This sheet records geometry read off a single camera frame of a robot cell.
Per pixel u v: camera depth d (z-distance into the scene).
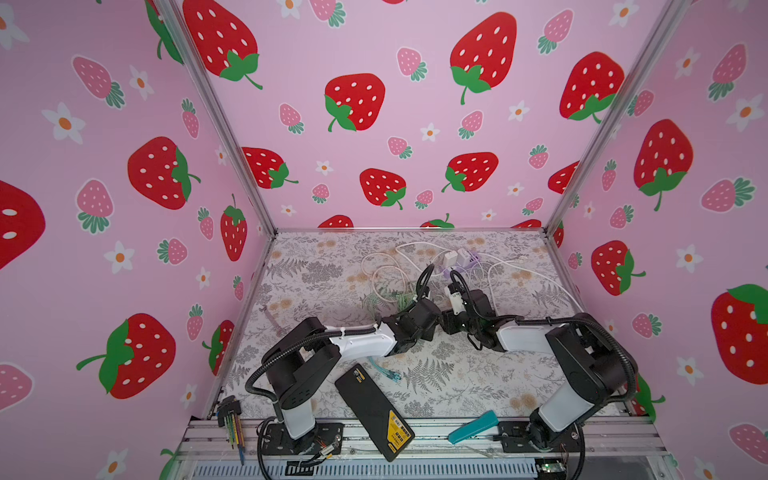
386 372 0.85
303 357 0.51
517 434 0.74
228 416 0.76
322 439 0.73
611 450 0.73
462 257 1.04
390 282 1.07
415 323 0.69
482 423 0.77
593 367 0.47
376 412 0.77
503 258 1.12
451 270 1.06
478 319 0.73
